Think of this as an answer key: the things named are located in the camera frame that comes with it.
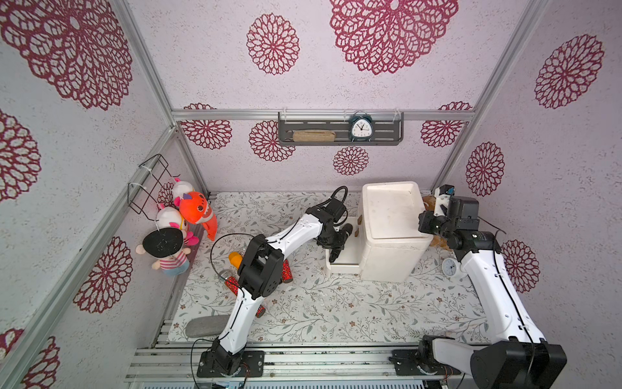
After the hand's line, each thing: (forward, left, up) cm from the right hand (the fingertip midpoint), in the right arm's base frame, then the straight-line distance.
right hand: (424, 211), depth 77 cm
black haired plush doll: (-11, +82, -4) cm, 83 cm away
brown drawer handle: (+3, +19, -8) cm, 21 cm away
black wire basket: (+2, +88, +8) cm, 88 cm away
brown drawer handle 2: (+3, +19, -16) cm, 25 cm away
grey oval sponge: (-30, +70, -22) cm, 79 cm away
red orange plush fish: (+5, +79, -5) cm, 79 cm away
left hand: (-2, +25, -20) cm, 32 cm away
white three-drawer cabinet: (-10, +13, -3) cm, 17 cm away
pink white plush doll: (+1, +86, -5) cm, 86 cm away
